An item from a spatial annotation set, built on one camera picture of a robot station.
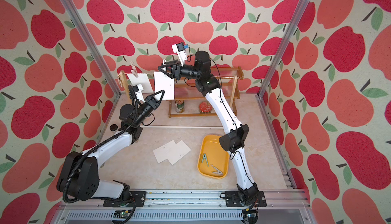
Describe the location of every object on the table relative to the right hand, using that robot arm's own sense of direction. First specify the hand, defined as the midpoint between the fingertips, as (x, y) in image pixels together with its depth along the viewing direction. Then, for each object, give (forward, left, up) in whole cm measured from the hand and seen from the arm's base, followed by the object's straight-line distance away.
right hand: (160, 70), depth 65 cm
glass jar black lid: (-9, +34, -36) cm, 50 cm away
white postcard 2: (-15, -7, -48) cm, 51 cm away
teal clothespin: (-18, -22, -47) cm, 55 cm away
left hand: (-4, -2, -11) cm, 12 cm away
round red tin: (+17, -20, -43) cm, 51 cm away
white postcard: (-17, +2, -48) cm, 51 cm away
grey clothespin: (-26, -30, -47) cm, 61 cm away
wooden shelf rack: (+23, -8, -46) cm, 53 cm away
